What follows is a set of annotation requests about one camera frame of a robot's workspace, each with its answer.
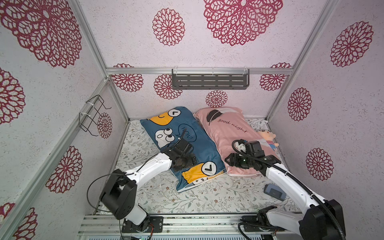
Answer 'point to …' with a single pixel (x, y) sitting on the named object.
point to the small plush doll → (267, 136)
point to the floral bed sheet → (229, 194)
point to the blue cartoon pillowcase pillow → (183, 124)
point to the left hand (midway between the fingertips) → (190, 164)
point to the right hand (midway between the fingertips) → (228, 158)
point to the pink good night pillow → (225, 125)
